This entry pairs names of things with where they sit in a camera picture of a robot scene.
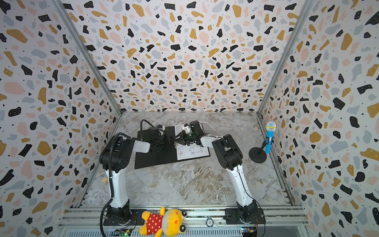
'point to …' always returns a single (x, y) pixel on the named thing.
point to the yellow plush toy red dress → (170, 223)
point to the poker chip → (209, 222)
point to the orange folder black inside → (162, 150)
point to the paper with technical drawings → (183, 152)
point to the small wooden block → (104, 180)
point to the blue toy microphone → (271, 127)
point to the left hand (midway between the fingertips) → (175, 136)
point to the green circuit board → (125, 231)
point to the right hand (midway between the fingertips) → (170, 137)
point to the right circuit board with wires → (249, 231)
